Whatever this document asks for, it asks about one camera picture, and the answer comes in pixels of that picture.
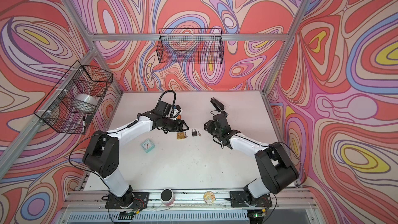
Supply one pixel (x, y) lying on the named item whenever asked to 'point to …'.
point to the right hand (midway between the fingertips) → (207, 128)
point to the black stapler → (218, 106)
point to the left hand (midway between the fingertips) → (186, 127)
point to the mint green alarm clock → (147, 145)
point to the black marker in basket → (83, 124)
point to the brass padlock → (180, 135)
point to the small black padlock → (194, 133)
